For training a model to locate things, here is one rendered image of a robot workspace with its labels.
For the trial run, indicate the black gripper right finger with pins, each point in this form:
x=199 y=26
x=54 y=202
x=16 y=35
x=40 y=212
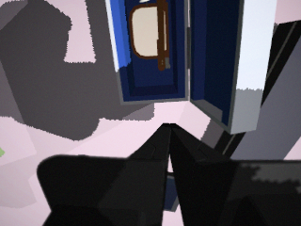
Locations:
x=210 y=189

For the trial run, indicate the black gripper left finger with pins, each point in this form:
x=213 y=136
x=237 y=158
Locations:
x=136 y=182

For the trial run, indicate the brown glasses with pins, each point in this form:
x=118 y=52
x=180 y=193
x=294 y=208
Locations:
x=149 y=31

